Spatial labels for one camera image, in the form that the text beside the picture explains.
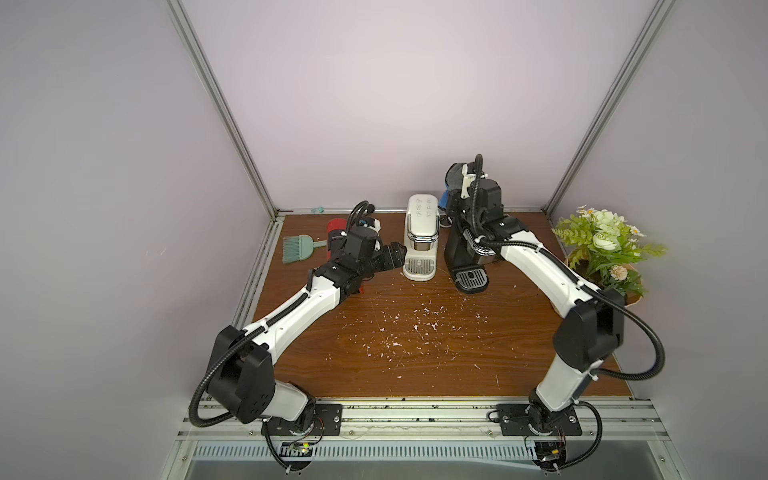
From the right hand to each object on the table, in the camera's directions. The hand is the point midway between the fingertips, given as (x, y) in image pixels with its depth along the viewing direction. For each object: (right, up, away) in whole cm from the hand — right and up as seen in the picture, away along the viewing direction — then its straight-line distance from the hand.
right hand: (450, 188), depth 82 cm
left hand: (-14, -17, -1) cm, 22 cm away
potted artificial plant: (+36, -17, -10) cm, 41 cm away
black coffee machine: (+6, -20, +7) cm, 22 cm away
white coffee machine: (-8, -12, +3) cm, 15 cm away
